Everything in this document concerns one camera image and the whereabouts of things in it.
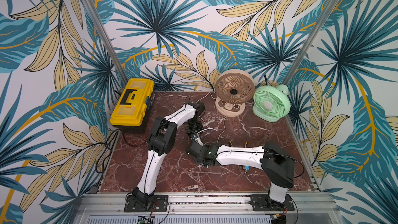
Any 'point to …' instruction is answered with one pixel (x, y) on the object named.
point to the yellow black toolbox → (137, 98)
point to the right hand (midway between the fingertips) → (197, 152)
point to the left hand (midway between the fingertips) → (197, 137)
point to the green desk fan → (271, 103)
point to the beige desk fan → (233, 88)
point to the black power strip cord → (124, 139)
